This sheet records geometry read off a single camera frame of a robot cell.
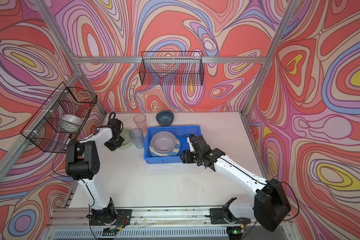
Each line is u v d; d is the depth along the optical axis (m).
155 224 0.73
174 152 0.91
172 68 0.94
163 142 0.95
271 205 0.40
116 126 0.84
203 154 0.61
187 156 0.71
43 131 0.68
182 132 1.02
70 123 0.70
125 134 0.98
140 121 0.96
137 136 0.98
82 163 0.53
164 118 1.14
